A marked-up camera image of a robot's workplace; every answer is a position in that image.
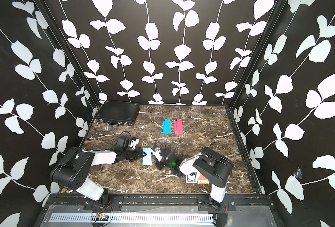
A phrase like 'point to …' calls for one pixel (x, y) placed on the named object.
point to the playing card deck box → (191, 178)
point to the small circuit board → (101, 217)
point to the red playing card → (202, 179)
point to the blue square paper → (167, 126)
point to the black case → (118, 112)
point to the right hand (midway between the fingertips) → (152, 155)
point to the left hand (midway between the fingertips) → (147, 152)
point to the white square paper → (146, 160)
